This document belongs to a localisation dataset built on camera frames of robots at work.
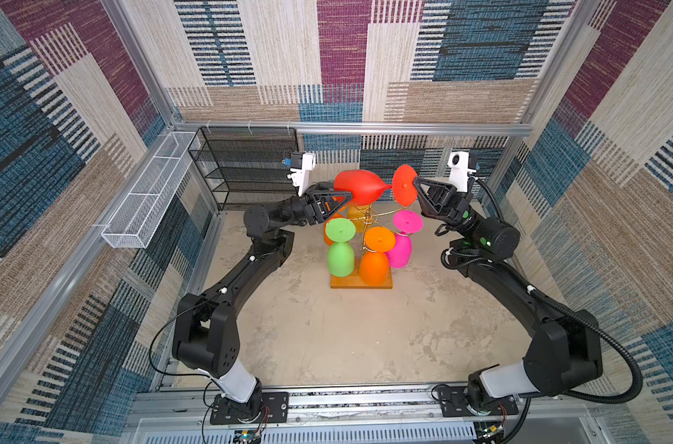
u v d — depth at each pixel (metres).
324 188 0.62
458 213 0.51
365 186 0.58
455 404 0.73
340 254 0.75
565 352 0.42
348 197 0.56
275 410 0.73
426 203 0.53
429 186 0.53
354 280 0.79
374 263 0.73
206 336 0.45
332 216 0.56
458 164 0.54
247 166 1.09
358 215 0.75
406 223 0.71
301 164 0.56
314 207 0.56
